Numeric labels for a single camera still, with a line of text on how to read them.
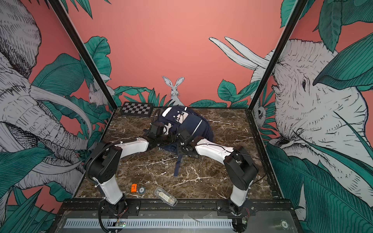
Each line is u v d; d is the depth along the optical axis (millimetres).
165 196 763
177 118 1020
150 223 701
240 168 467
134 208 732
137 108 1150
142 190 798
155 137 748
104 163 482
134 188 785
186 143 683
